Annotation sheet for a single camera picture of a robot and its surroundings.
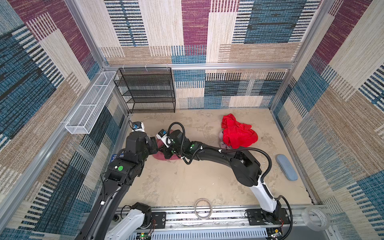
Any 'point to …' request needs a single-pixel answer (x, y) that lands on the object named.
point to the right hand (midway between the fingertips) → (160, 150)
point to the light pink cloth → (223, 145)
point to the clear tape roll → (325, 217)
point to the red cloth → (237, 135)
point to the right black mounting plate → (255, 217)
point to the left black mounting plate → (160, 219)
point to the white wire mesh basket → (83, 119)
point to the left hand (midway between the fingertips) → (150, 136)
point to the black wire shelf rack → (147, 88)
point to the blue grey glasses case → (286, 168)
